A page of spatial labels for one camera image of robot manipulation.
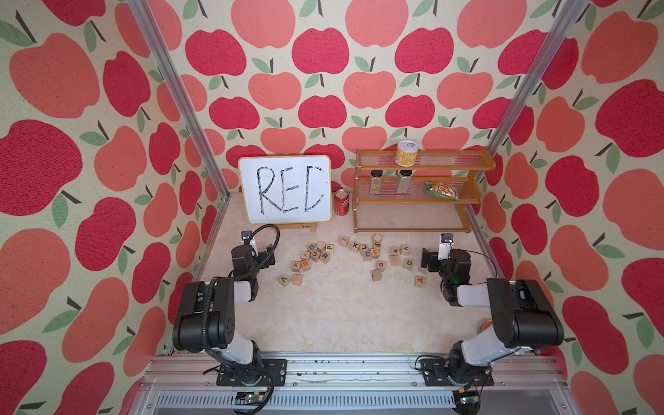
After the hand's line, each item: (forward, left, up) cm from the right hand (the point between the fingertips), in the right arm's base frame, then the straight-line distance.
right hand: (441, 253), depth 94 cm
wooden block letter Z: (+4, +37, -2) cm, 37 cm away
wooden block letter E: (0, +24, -3) cm, 24 cm away
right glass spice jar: (+20, +15, +17) cm, 30 cm away
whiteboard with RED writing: (+15, +61, +13) cm, 64 cm away
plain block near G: (-9, +24, -5) cm, 26 cm away
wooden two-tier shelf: (+17, +4, +13) cm, 22 cm away
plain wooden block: (-14, +53, -4) cm, 54 cm away
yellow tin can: (+21, +17, +28) cm, 39 cm away
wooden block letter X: (+3, +32, -3) cm, 32 cm away
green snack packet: (+19, +1, +15) cm, 24 cm away
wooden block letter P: (0, +42, -2) cm, 42 cm away
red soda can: (+19, +39, +5) cm, 44 cm away
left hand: (-5, +68, +2) cm, 68 cm away
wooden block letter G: (-5, +22, -3) cm, 23 cm away
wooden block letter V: (-15, +57, -2) cm, 59 cm away
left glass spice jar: (+18, +26, +17) cm, 36 cm away
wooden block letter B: (-8, +50, -3) cm, 51 cm away
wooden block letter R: (-4, +43, -2) cm, 43 cm away
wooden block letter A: (-10, +8, -3) cm, 14 cm away
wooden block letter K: (-9, +54, -3) cm, 54 cm away
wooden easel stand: (+8, +56, 0) cm, 56 cm away
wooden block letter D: (-4, +12, -4) cm, 13 cm away
